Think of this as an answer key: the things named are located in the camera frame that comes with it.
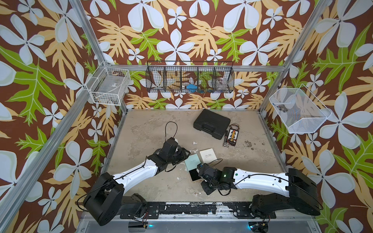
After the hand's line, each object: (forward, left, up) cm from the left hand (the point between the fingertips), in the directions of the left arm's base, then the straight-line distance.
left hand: (190, 152), depth 83 cm
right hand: (-17, -6, -8) cm, 20 cm away
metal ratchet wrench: (+17, -26, -10) cm, 32 cm away
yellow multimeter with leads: (+20, -32, -10) cm, 39 cm away
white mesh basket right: (+18, -63, +16) cm, 68 cm away
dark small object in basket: (+23, -56, +14) cm, 62 cm away
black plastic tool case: (+28, -18, -8) cm, 34 cm away
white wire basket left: (+31, +49, +24) cm, 63 cm away
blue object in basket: (+38, -1, +17) cm, 41 cm away
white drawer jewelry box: (+2, -12, -8) cm, 14 cm away
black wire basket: (+48, 0, +18) cm, 52 cm away
